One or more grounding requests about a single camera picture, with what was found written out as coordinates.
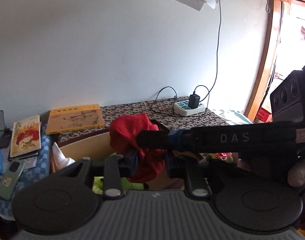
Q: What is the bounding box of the long wall cable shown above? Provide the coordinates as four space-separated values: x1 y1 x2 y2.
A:
207 0 222 98

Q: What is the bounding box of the brown cardboard box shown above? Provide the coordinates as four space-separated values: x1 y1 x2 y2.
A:
51 119 208 190

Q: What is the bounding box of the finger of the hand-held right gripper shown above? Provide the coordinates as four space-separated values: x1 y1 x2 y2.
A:
136 121 301 155

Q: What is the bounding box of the red box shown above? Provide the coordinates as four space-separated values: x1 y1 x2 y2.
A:
255 106 272 123

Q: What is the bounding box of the white power strip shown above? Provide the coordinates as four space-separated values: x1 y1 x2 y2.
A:
173 100 206 117

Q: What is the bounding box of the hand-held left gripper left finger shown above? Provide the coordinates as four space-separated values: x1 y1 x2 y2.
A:
54 152 138 198

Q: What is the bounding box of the white plush toy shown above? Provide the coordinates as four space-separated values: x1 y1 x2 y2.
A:
51 142 75 173

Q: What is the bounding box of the yellow-green plush item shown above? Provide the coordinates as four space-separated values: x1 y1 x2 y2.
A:
92 176 146 194

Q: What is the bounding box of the phone stand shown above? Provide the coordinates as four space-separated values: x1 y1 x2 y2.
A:
0 110 12 148

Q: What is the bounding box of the yellow book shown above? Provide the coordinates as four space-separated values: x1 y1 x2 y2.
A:
46 104 105 135

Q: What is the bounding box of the pale plastic bag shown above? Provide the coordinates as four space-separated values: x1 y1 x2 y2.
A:
214 109 253 126

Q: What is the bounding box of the black charger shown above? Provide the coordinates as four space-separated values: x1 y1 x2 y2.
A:
189 94 200 108

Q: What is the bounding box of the green phone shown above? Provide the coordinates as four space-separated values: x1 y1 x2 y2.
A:
0 160 26 201

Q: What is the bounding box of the blue checked cloth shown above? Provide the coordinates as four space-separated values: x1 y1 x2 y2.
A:
0 124 53 216

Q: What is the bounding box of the black charger cable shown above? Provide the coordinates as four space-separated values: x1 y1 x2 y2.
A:
194 85 210 101

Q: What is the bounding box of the cartoon cover book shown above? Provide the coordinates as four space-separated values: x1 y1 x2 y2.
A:
8 115 42 162

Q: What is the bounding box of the red cloth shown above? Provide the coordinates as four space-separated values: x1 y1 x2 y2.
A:
109 113 166 183

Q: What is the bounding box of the wooden door frame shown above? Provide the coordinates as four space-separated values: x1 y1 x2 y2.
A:
244 0 305 123

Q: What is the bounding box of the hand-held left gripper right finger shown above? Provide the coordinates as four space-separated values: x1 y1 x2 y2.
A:
166 155 239 198

